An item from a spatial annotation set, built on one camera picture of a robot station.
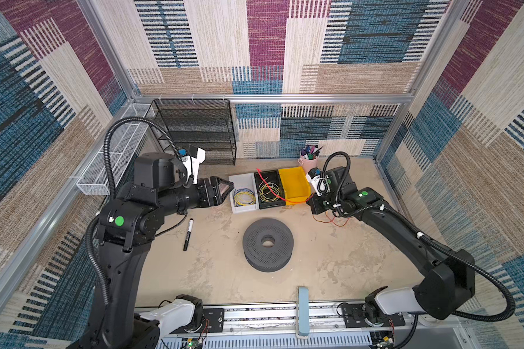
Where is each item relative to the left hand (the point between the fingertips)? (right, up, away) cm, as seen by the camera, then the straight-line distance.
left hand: (226, 183), depth 56 cm
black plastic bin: (+14, +2, +53) cm, 54 cm away
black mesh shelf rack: (-20, +29, +51) cm, 62 cm away
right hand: (+26, -8, +25) cm, 37 cm away
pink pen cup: (+31, +13, +51) cm, 62 cm away
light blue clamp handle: (+22, -44, +18) cm, 53 cm away
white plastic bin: (+1, +1, +51) cm, 52 cm away
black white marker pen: (-22, -20, +38) cm, 48 cm away
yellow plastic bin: (+24, -1, +48) cm, 54 cm away
